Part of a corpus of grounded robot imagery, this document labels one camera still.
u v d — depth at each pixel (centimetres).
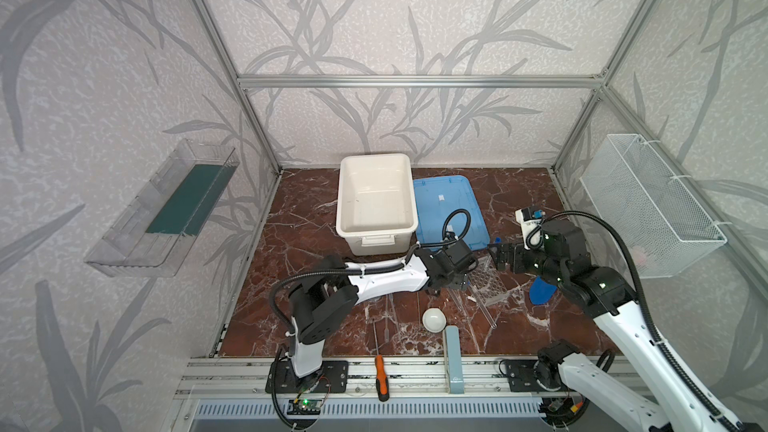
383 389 70
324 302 46
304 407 72
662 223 61
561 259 52
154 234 63
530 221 63
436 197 111
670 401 40
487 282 89
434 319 82
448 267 65
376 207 109
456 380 69
